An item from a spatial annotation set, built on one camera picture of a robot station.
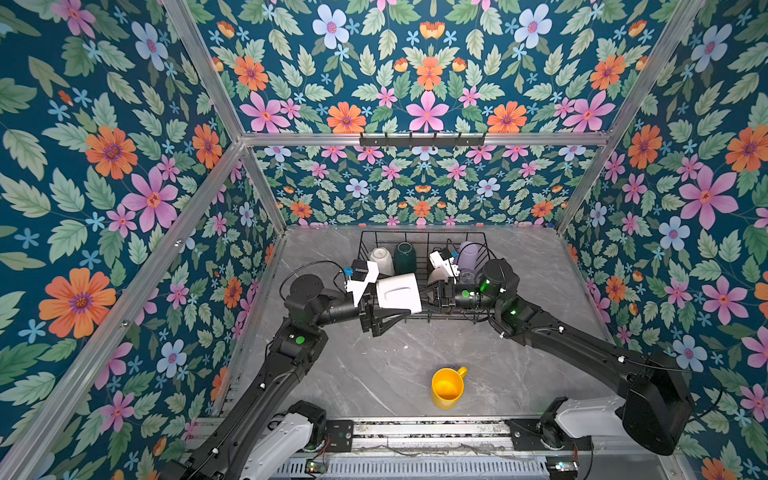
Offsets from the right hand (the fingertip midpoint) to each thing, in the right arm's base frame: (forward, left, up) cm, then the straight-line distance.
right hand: (411, 299), depth 63 cm
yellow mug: (-9, -10, -31) cm, 34 cm away
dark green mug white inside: (+28, +2, -20) cm, 34 cm away
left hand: (-2, +1, +4) cm, 4 cm away
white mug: (+27, +9, -18) cm, 34 cm away
